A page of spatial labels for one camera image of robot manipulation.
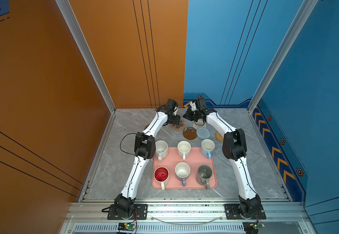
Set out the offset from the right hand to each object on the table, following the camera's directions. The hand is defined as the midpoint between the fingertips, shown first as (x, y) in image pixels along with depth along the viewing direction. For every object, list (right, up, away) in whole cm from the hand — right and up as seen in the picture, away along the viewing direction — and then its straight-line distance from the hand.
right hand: (182, 115), depth 103 cm
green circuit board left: (-29, -56, -32) cm, 71 cm away
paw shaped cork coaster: (-1, -8, +6) cm, 10 cm away
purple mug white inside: (-1, -34, -16) cm, 38 cm away
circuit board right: (+32, -56, -33) cm, 72 cm away
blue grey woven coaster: (+15, -13, +2) cm, 20 cm away
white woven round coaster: (+11, -5, -12) cm, 17 cm away
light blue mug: (+15, -20, -11) cm, 27 cm away
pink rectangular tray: (+7, -28, -11) cm, 31 cm away
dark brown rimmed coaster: (+6, -13, +2) cm, 14 cm away
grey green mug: (+11, -34, -21) cm, 41 cm away
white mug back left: (-14, -21, -11) cm, 27 cm away
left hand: (-4, -3, +4) cm, 7 cm away
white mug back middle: (0, -22, -9) cm, 24 cm away
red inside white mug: (-13, -36, -20) cm, 43 cm away
